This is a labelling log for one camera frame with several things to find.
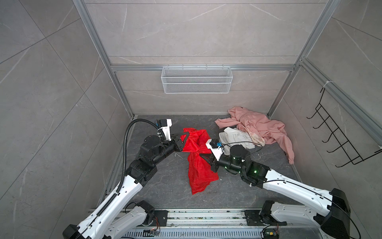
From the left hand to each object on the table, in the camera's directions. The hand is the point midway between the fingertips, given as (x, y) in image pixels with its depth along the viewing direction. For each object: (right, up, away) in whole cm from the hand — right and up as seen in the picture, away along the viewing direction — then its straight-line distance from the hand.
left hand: (188, 130), depth 64 cm
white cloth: (+27, -4, +29) cm, 40 cm away
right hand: (+6, -10, +5) cm, 13 cm away
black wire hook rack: (+67, -11, -6) cm, 68 cm away
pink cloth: (+50, 0, +41) cm, 65 cm away
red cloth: (+6, -20, +5) cm, 22 cm away
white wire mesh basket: (+2, +34, +37) cm, 50 cm away
